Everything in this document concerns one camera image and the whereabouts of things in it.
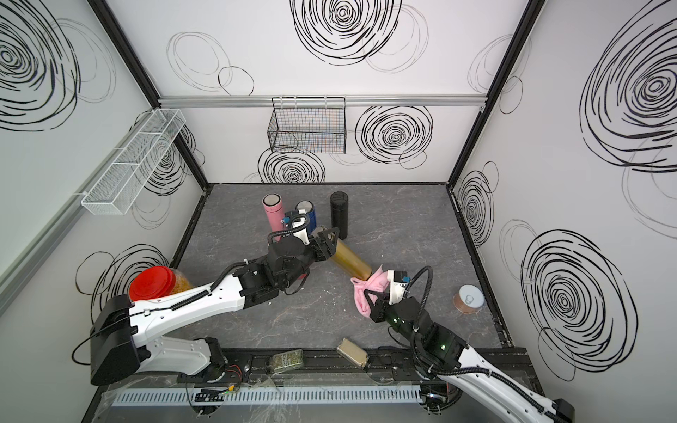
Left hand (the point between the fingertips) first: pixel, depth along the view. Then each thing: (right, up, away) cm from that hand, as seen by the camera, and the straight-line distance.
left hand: (335, 233), depth 71 cm
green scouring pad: (-13, -35, +1) cm, 38 cm away
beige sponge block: (+5, -34, +2) cm, 35 cm away
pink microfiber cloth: (+12, -14, +3) cm, 19 cm away
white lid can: (+41, -21, +10) cm, 48 cm away
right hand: (+9, -19, +5) cm, 21 cm away
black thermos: (+1, +9, +16) cm, 18 cm away
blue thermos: (-9, +6, +13) cm, 17 cm away
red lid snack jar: (-65, -20, +22) cm, 72 cm away
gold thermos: (+3, -7, 0) cm, 7 cm away
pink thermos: (-21, +7, +15) cm, 27 cm away
